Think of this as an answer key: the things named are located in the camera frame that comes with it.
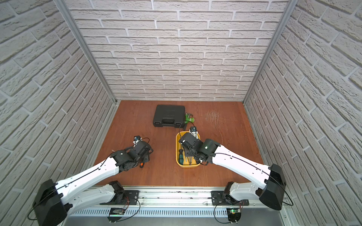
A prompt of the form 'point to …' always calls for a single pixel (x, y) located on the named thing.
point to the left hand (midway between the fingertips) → (147, 152)
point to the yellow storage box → (178, 146)
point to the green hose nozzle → (189, 117)
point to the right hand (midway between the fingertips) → (190, 147)
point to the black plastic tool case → (169, 116)
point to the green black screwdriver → (181, 157)
